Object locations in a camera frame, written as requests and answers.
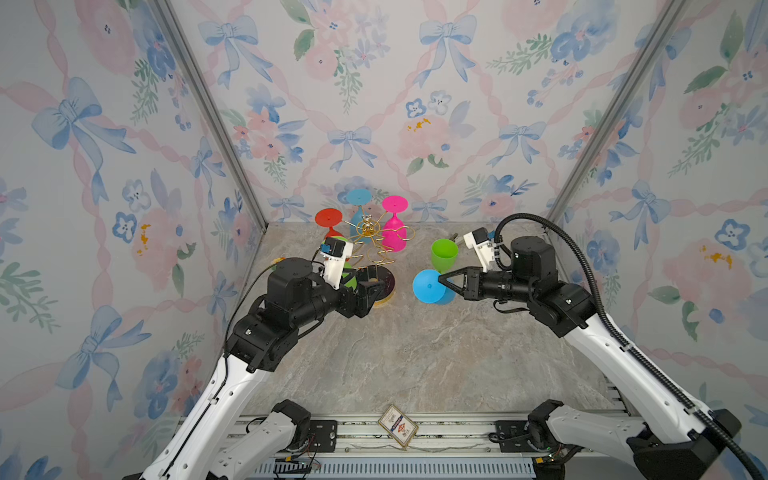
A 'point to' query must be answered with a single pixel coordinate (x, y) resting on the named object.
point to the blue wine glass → (427, 287)
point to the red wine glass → (329, 217)
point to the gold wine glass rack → (372, 242)
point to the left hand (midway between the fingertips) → (369, 276)
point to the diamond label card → (394, 422)
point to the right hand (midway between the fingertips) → (440, 277)
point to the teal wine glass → (358, 197)
